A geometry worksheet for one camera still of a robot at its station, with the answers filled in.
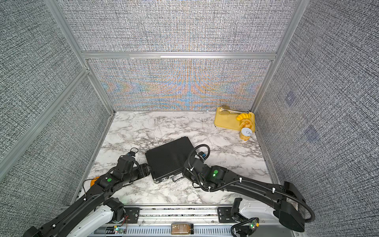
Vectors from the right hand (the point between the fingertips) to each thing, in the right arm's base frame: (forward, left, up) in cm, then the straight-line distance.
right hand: (179, 169), depth 74 cm
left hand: (+3, +16, -6) cm, 17 cm away
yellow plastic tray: (+46, -37, -17) cm, 62 cm away
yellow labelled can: (+29, -43, -10) cm, 53 cm away
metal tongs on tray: (+53, -41, -15) cm, 69 cm away
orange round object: (-11, +32, +15) cm, 37 cm away
